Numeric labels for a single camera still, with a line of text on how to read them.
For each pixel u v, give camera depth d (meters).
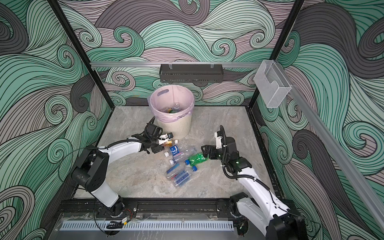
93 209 0.72
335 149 0.52
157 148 0.83
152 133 0.73
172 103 1.02
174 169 0.86
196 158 0.86
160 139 0.81
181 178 0.79
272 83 0.79
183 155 0.91
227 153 0.60
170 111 0.97
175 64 0.95
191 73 0.95
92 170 0.46
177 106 0.98
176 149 0.90
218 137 0.72
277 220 0.38
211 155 0.71
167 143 0.93
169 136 0.82
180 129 0.91
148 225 0.70
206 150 0.72
